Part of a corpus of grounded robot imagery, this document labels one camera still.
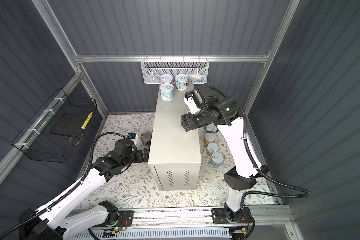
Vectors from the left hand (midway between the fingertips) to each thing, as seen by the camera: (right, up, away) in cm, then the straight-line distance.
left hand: (143, 151), depth 79 cm
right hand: (+24, +15, -14) cm, 32 cm away
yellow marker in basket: (-29, +13, -4) cm, 33 cm away
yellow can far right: (+38, +6, +15) cm, 41 cm away
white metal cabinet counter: (+18, -1, -23) cm, 29 cm away
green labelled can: (+40, 0, +14) cm, 42 cm away
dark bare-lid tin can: (-2, +6, +14) cm, 15 cm away
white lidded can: (+42, -6, +9) cm, 43 cm away
